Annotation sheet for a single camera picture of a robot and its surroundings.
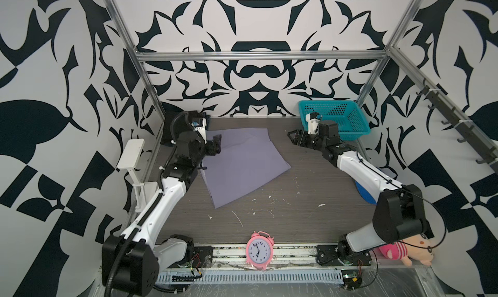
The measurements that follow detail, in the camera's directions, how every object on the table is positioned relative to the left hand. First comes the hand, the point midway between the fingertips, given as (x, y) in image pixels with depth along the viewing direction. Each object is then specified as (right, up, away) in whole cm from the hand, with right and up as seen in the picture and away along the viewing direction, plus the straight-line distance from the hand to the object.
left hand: (209, 134), depth 80 cm
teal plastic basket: (+76, +8, +35) cm, 84 cm away
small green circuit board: (+53, -53, -9) cm, 75 cm away
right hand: (+36, +1, +7) cm, 36 cm away
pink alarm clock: (+20, -44, -6) cm, 49 cm away
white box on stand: (-29, -10, -5) cm, 31 cm away
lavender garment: (+15, -13, +23) cm, 31 cm away
